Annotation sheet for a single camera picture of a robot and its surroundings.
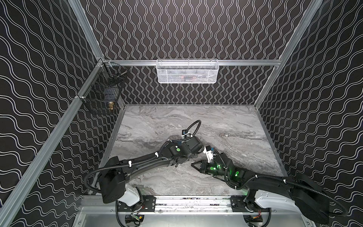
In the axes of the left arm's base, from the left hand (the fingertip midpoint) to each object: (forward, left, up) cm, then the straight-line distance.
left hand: (197, 151), depth 77 cm
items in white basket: (+45, +4, +17) cm, 49 cm away
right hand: (-7, +3, -4) cm, 8 cm away
